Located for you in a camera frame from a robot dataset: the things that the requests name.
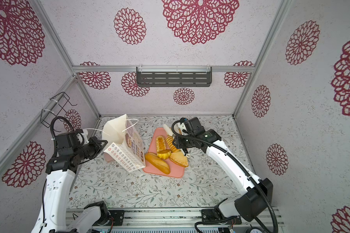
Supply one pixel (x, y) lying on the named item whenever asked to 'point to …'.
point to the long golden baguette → (158, 163)
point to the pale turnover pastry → (179, 158)
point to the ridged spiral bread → (173, 147)
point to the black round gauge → (254, 229)
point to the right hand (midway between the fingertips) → (176, 139)
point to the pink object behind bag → (108, 158)
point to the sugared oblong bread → (160, 142)
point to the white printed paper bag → (127, 149)
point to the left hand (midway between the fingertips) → (107, 143)
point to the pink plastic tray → (176, 171)
